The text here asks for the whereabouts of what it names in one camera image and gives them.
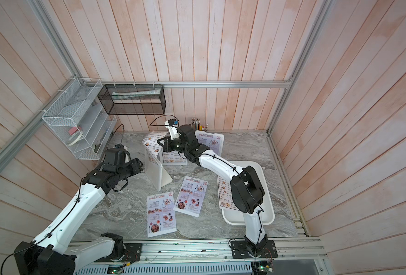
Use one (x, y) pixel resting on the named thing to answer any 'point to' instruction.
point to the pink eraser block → (74, 129)
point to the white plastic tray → (236, 217)
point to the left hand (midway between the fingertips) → (138, 167)
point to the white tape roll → (74, 137)
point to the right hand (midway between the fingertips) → (156, 141)
